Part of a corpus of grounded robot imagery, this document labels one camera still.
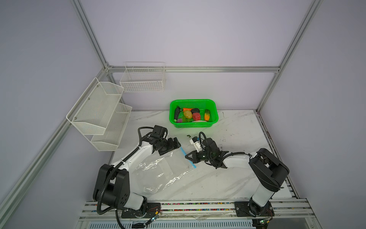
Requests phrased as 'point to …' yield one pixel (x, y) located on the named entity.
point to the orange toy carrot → (187, 109)
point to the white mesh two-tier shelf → (100, 114)
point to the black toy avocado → (195, 110)
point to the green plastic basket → (201, 105)
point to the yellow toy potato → (188, 114)
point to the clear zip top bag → (155, 175)
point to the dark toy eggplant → (177, 111)
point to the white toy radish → (199, 121)
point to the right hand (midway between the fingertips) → (185, 157)
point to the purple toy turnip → (179, 120)
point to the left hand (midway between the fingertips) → (174, 148)
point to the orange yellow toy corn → (207, 114)
